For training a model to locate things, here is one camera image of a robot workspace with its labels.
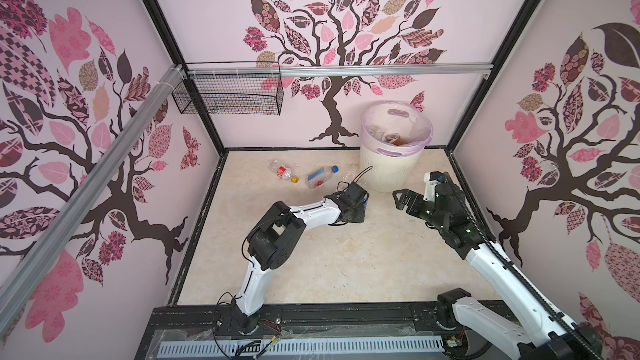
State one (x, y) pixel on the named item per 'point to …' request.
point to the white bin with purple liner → (392, 167)
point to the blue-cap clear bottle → (317, 177)
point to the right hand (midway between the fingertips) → (403, 193)
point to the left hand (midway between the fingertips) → (358, 218)
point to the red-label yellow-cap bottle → (282, 171)
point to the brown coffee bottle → (393, 138)
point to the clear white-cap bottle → (349, 175)
